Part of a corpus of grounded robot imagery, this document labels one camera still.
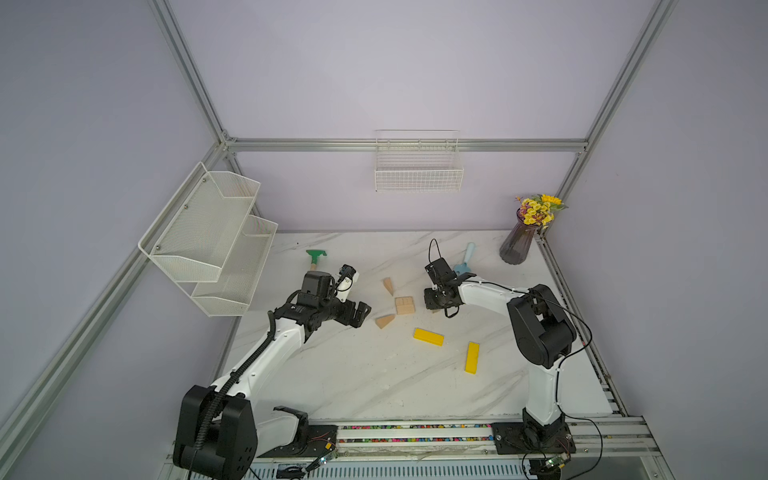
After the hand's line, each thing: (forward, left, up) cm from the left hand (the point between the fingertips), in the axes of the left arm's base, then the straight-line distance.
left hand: (354, 306), depth 85 cm
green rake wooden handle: (+29, +18, -10) cm, 36 cm away
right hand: (+9, -26, -13) cm, 30 cm away
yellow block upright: (-11, -35, -11) cm, 38 cm away
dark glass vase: (+29, -57, -5) cm, 64 cm away
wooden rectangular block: (+8, -15, -11) cm, 20 cm away
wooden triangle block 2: (+2, -8, -12) cm, 15 cm away
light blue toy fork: (+25, -38, -13) cm, 47 cm away
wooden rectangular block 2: (+6, -15, -12) cm, 21 cm away
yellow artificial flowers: (+27, -57, +13) cm, 65 cm away
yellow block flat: (-3, -23, -13) cm, 26 cm away
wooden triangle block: (+15, -10, -11) cm, 21 cm away
